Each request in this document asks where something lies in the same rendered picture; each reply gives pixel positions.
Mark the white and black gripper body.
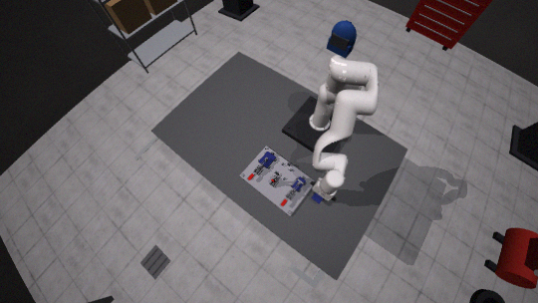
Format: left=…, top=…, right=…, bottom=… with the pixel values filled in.
left=313, top=181, right=337, bottom=201

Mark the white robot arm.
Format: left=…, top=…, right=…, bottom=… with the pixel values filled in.
left=309, top=55, right=379, bottom=194

